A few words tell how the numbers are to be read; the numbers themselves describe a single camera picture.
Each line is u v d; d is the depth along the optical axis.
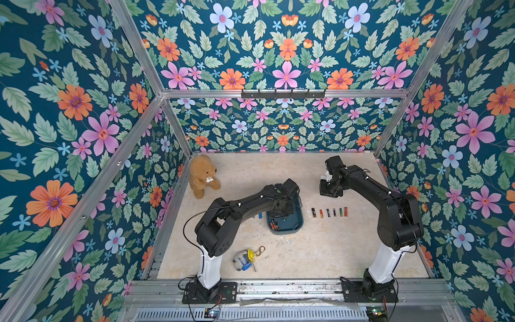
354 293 0.73
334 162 0.79
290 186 0.74
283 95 0.93
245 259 0.78
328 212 0.95
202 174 0.90
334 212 0.95
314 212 0.94
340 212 0.95
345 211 0.96
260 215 0.94
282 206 0.68
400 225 0.49
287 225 0.90
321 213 0.95
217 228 0.50
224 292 0.74
